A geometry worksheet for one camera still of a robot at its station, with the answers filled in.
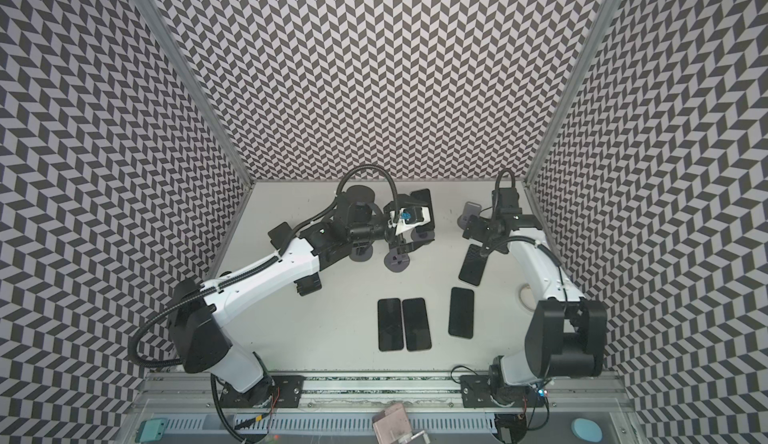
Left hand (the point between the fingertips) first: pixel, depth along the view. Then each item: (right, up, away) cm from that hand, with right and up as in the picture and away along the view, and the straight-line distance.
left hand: (428, 219), depth 69 cm
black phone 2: (-9, -31, +14) cm, 35 cm away
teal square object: (-62, -47, -4) cm, 78 cm away
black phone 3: (-2, -30, +14) cm, 33 cm away
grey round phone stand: (+18, +2, +32) cm, 37 cm away
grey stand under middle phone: (-8, -14, +22) cm, 27 cm away
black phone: (+17, -16, +25) cm, 34 cm away
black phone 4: (+11, -28, +15) cm, 33 cm away
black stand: (-44, -6, +23) cm, 50 cm away
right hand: (+16, -7, +17) cm, 24 cm away
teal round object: (+37, -49, -1) cm, 61 cm away
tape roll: (+32, -24, +20) cm, 44 cm away
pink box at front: (-9, -45, -4) cm, 46 cm away
